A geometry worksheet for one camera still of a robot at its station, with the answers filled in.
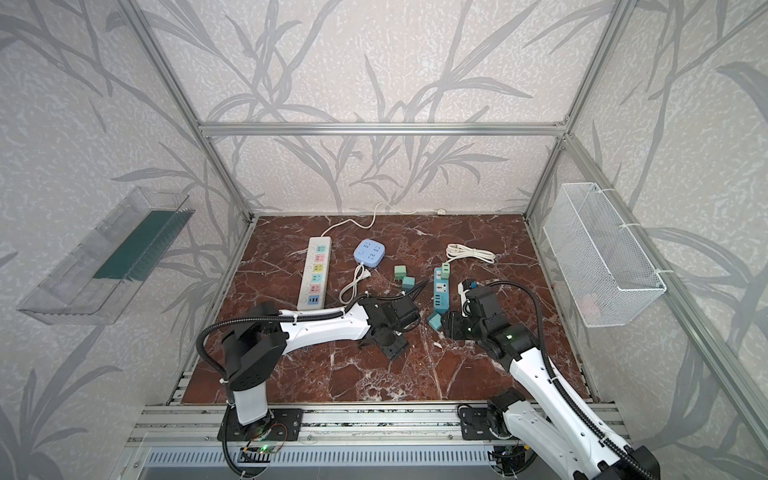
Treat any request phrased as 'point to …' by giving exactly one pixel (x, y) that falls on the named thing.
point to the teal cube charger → (408, 283)
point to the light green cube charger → (400, 271)
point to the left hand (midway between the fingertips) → (397, 336)
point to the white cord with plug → (349, 293)
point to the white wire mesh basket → (609, 280)
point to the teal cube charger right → (435, 321)
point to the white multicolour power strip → (315, 275)
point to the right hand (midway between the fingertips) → (450, 310)
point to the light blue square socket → (369, 252)
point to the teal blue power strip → (441, 292)
